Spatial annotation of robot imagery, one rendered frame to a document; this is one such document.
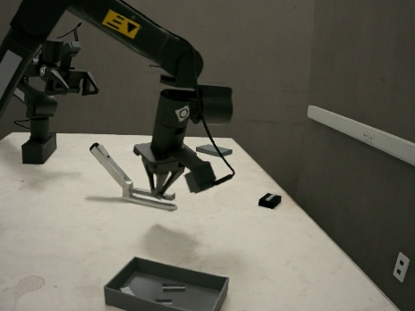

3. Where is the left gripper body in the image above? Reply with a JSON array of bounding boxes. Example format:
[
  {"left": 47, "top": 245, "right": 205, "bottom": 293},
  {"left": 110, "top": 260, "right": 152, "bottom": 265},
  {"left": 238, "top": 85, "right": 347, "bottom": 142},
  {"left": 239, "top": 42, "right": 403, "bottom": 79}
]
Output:
[{"left": 47, "top": 42, "right": 86, "bottom": 94}]

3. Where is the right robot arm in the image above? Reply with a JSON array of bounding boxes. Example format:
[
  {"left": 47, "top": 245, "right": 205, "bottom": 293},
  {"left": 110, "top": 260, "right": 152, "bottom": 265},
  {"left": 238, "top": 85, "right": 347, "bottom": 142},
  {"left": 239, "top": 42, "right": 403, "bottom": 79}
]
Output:
[{"left": 0, "top": 0, "right": 233, "bottom": 131}]

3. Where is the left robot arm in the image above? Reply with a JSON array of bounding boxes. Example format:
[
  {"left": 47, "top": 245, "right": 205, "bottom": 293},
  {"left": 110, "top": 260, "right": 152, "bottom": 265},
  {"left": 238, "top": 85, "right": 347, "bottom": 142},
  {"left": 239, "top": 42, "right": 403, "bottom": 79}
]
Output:
[{"left": 13, "top": 38, "right": 81, "bottom": 150}]

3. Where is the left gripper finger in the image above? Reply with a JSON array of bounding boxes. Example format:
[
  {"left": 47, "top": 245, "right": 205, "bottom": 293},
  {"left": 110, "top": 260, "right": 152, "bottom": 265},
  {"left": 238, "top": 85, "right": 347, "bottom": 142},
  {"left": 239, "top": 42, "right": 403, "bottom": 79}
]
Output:
[
  {"left": 45, "top": 70, "right": 69, "bottom": 96},
  {"left": 81, "top": 71, "right": 99, "bottom": 97}
]

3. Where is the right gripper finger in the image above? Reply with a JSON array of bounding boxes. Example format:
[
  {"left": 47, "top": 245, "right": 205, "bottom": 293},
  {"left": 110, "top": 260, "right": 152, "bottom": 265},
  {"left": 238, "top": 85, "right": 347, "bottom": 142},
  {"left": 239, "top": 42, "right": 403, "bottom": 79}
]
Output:
[
  {"left": 141, "top": 157, "right": 170, "bottom": 198},
  {"left": 160, "top": 169, "right": 185, "bottom": 195}
]

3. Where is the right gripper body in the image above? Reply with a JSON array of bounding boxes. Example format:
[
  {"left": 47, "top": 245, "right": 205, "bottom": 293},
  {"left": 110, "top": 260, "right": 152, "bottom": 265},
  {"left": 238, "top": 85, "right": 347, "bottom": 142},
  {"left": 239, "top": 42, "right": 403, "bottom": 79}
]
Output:
[{"left": 133, "top": 120, "right": 218, "bottom": 184}]

